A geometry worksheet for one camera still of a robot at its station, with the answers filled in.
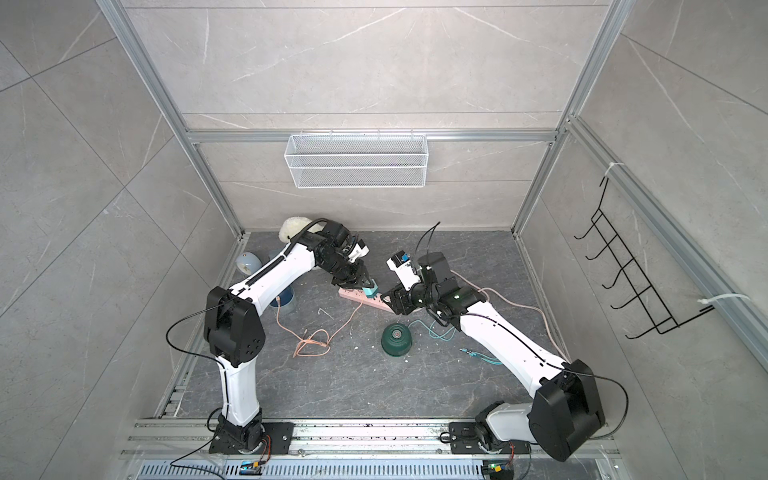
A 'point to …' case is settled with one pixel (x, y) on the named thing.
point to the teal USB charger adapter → (371, 291)
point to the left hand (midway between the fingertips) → (373, 282)
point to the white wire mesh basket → (357, 161)
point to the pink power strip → (359, 295)
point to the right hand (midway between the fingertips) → (392, 291)
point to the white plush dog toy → (292, 225)
